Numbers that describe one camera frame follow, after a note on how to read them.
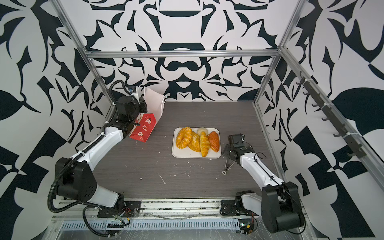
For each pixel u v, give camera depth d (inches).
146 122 33.5
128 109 24.7
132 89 27.5
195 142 36.1
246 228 27.9
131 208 29.2
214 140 37.0
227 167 34.2
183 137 36.0
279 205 16.0
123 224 28.2
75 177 16.6
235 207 29.2
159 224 25.5
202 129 39.4
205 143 35.4
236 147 26.5
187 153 36.9
